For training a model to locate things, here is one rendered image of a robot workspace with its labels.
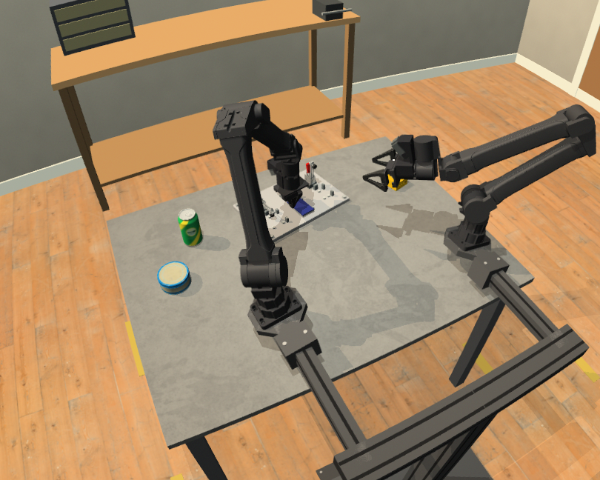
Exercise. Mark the round tin with blue rim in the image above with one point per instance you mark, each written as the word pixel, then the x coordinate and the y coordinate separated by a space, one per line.
pixel 174 277

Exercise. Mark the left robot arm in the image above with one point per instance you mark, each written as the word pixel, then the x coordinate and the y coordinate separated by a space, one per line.
pixel 235 127

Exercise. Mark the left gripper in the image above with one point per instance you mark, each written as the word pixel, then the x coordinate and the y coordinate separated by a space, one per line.
pixel 292 189

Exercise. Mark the grey toggle clamp with red handle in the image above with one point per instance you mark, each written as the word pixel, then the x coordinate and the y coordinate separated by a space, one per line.
pixel 309 174
pixel 272 212

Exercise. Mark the green drink can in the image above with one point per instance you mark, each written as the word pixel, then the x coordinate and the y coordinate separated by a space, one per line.
pixel 190 227

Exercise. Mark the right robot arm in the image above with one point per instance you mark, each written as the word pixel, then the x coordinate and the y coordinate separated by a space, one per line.
pixel 576 121

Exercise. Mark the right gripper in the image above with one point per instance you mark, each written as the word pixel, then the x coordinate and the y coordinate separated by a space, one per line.
pixel 389 170

